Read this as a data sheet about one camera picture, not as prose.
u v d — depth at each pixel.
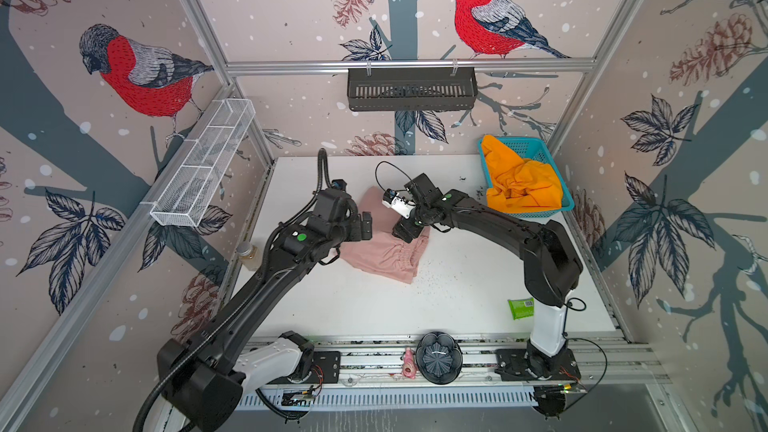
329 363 0.73
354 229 0.68
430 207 0.68
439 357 0.74
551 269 0.49
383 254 0.90
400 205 0.80
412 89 1.04
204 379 0.37
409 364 0.71
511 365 0.73
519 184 1.04
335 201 0.55
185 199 0.70
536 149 1.14
